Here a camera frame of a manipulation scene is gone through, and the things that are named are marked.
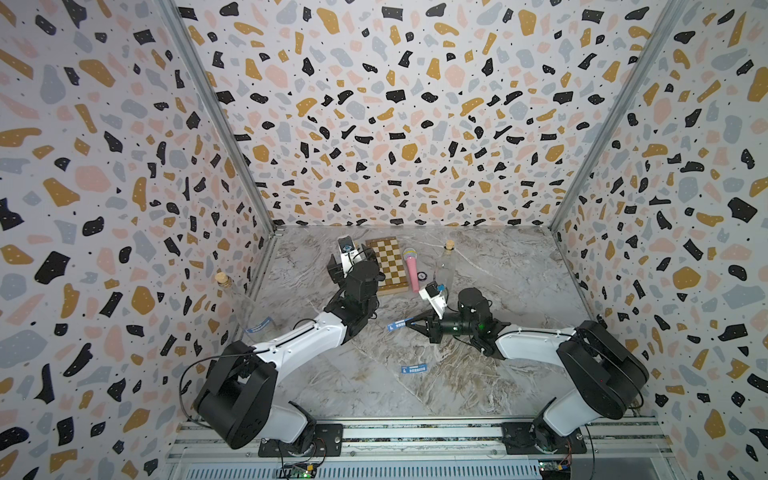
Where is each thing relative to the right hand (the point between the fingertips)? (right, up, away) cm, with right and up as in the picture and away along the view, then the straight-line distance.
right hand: (410, 325), depth 80 cm
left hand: (-15, +20, +1) cm, 26 cm away
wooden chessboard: (-6, +16, +26) cm, 31 cm away
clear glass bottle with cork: (+13, +14, +26) cm, 32 cm away
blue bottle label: (+2, -13, +5) cm, 15 cm away
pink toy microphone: (+1, +19, +29) cm, 35 cm away
